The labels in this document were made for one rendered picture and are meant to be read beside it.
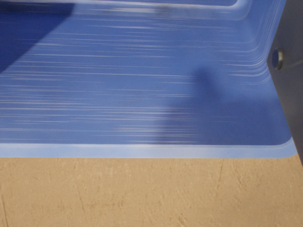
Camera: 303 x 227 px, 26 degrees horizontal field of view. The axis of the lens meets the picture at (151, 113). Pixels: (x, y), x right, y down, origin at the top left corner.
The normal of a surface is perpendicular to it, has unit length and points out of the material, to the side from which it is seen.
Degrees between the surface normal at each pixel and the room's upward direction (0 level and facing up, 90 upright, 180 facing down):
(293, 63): 90
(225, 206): 0
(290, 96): 90
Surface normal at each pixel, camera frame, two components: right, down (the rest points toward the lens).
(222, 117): 0.13, -0.70
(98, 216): 0.11, 0.71
